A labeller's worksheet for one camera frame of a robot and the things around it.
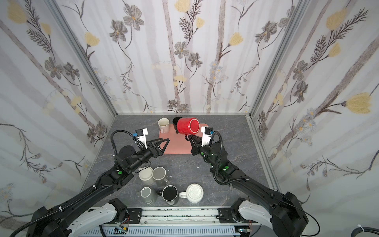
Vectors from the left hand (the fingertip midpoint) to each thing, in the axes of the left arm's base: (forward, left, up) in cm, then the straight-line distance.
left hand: (163, 137), depth 70 cm
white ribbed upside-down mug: (-21, -15, -22) cm, 33 cm away
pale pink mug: (+26, +5, -22) cm, 34 cm away
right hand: (0, -12, +2) cm, 12 cm away
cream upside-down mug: (-10, +11, -23) cm, 28 cm away
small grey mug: (-22, +8, -20) cm, 31 cm away
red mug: (+2, -12, +6) cm, 14 cm away
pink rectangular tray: (-3, -7, -1) cm, 8 cm away
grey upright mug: (-11, +4, -19) cm, 22 cm away
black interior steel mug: (-21, -2, -21) cm, 29 cm away
